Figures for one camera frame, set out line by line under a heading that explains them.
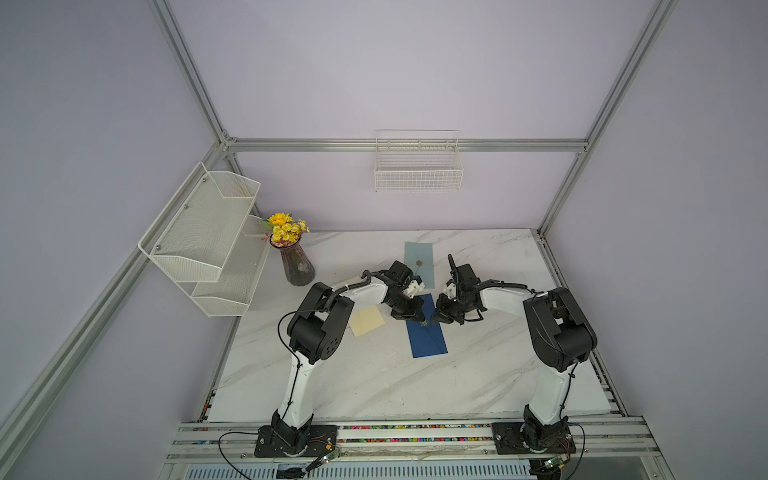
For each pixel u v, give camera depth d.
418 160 0.95
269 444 0.73
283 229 0.86
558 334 0.52
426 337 0.93
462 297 0.78
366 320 0.94
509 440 0.73
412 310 0.86
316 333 0.56
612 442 0.75
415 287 0.93
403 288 0.89
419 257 1.14
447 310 0.87
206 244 0.76
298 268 0.98
